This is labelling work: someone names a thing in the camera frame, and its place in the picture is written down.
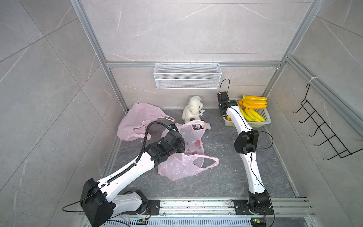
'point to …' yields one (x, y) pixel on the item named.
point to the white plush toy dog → (192, 109)
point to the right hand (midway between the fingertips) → (231, 108)
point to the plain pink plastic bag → (133, 122)
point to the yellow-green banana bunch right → (250, 115)
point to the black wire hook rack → (336, 145)
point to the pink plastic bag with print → (182, 163)
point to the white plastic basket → (263, 112)
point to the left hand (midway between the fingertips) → (184, 140)
